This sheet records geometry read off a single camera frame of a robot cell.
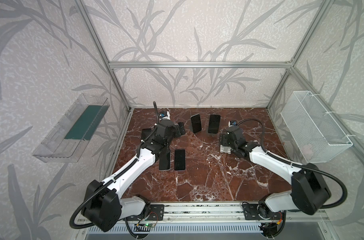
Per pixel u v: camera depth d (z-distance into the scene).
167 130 0.59
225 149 0.93
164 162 0.92
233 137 0.67
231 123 0.79
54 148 0.61
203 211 0.75
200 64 0.96
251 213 0.73
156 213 0.72
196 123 1.06
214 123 1.02
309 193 0.42
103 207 0.39
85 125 0.68
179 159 0.93
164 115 0.69
